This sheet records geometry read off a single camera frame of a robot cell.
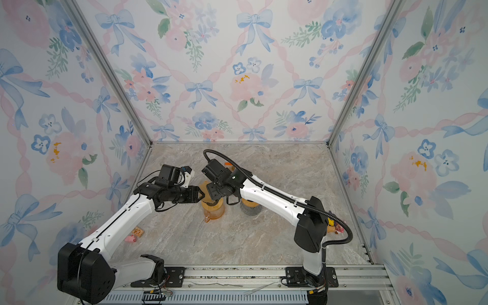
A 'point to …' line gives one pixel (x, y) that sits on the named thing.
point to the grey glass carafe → (250, 211)
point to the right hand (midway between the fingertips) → (217, 187)
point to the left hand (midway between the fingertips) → (200, 194)
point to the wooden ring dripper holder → (249, 203)
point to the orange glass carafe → (213, 215)
